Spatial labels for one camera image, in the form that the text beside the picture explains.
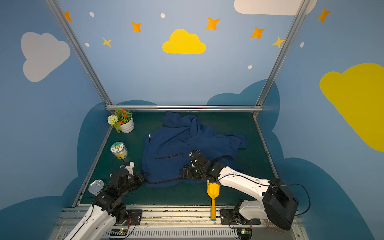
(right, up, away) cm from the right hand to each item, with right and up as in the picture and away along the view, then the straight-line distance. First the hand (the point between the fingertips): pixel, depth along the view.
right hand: (184, 171), depth 80 cm
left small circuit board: (-33, -28, -7) cm, 44 cm away
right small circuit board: (+30, -29, -7) cm, 43 cm away
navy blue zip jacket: (-13, +9, +16) cm, 23 cm away
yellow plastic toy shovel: (+16, -12, +2) cm, 20 cm away
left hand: (-20, -1, +2) cm, 20 cm away
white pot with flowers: (-43, +29, +19) cm, 55 cm away
